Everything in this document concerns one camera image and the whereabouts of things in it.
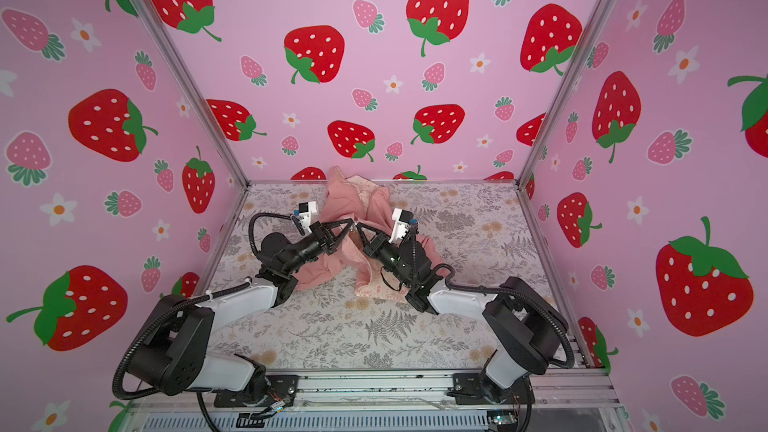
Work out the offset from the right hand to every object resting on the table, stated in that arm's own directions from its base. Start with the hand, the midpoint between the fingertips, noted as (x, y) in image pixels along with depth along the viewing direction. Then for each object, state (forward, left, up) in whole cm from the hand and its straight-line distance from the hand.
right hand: (353, 228), depth 74 cm
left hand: (0, 0, +1) cm, 1 cm away
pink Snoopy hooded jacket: (+25, +2, -22) cm, 33 cm away
